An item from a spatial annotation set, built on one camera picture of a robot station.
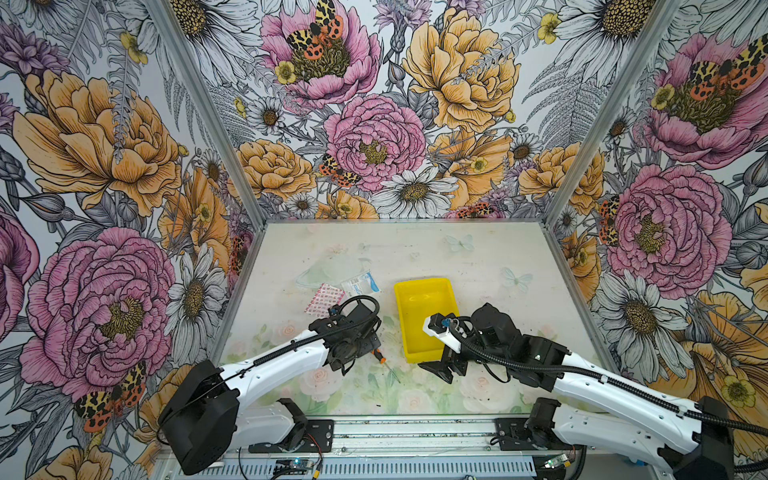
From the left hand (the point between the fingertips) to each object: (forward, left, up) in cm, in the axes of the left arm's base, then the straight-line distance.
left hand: (358, 355), depth 83 cm
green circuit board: (-24, +14, -5) cm, 28 cm away
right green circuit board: (-25, -46, -5) cm, 53 cm away
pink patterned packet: (+21, +12, -4) cm, 25 cm away
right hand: (-4, -18, +12) cm, 22 cm away
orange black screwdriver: (+1, -5, -4) cm, 7 cm away
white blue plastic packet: (+25, 0, -4) cm, 26 cm away
